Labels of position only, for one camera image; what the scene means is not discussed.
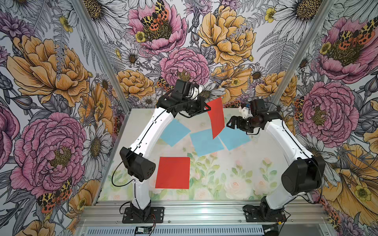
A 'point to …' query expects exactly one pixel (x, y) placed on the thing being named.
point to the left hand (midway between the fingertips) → (209, 113)
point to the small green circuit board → (142, 230)
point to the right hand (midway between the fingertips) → (233, 129)
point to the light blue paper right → (233, 138)
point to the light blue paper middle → (204, 143)
